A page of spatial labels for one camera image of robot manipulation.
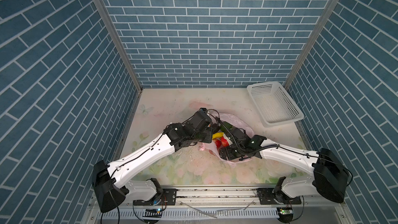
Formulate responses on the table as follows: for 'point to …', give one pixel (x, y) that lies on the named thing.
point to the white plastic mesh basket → (272, 104)
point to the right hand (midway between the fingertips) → (225, 155)
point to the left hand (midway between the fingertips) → (215, 135)
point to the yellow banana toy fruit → (217, 135)
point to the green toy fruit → (229, 126)
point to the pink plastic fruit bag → (235, 122)
